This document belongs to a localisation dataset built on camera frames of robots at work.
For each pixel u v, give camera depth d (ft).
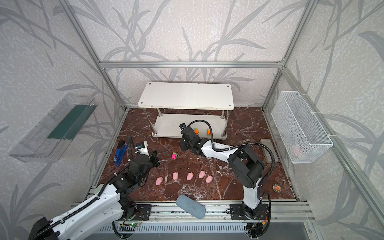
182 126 2.64
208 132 3.16
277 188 2.64
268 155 1.60
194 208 2.37
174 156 3.04
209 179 2.71
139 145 2.25
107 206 1.69
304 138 1.99
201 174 2.78
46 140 2.10
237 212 2.40
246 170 1.58
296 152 2.39
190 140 2.28
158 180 2.71
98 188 2.63
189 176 2.77
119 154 3.00
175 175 2.77
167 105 2.45
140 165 1.92
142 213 2.37
